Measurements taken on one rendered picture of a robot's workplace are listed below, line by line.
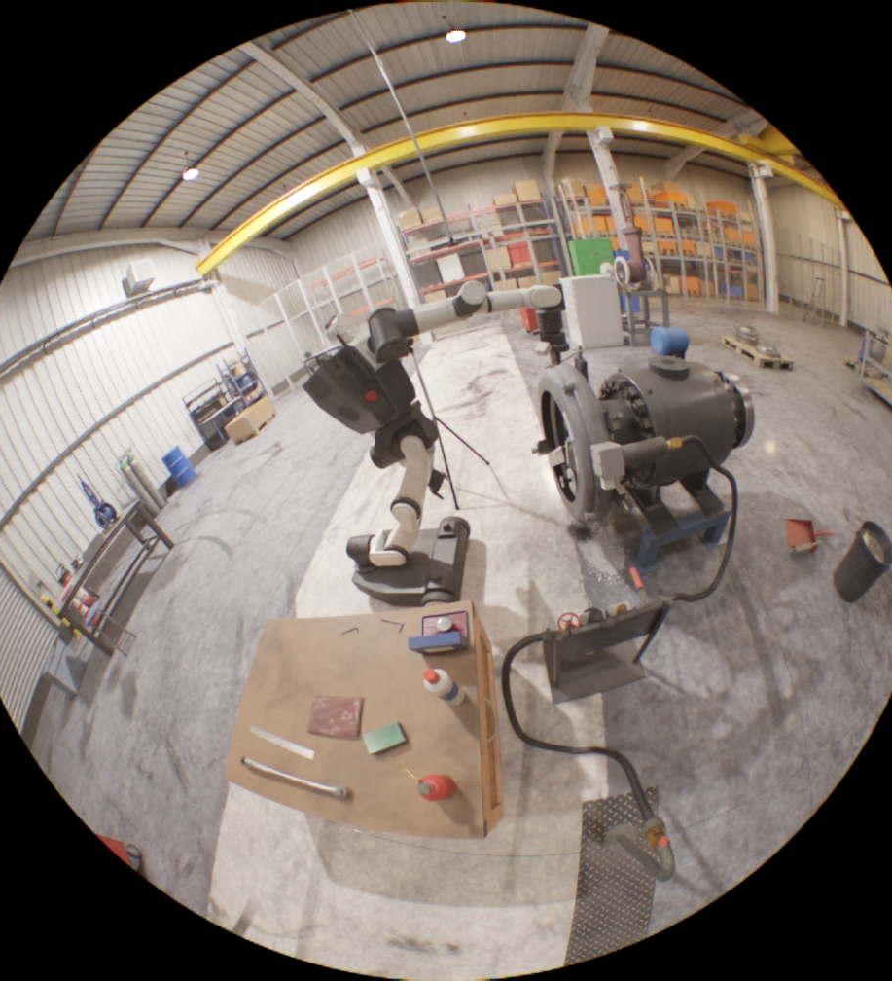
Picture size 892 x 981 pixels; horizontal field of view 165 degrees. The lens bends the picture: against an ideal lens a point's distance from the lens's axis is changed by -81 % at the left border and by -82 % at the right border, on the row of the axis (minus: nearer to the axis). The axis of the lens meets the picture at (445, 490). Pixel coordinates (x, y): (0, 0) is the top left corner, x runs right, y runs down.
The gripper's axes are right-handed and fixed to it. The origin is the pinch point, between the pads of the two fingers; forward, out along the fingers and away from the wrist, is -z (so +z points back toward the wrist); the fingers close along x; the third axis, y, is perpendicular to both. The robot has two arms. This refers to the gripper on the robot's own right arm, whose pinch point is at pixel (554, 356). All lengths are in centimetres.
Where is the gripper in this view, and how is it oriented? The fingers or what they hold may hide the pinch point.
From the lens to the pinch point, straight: 117.1
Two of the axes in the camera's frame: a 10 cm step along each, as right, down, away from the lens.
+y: 7.7, -5.7, 2.9
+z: -2.8, -7.1, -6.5
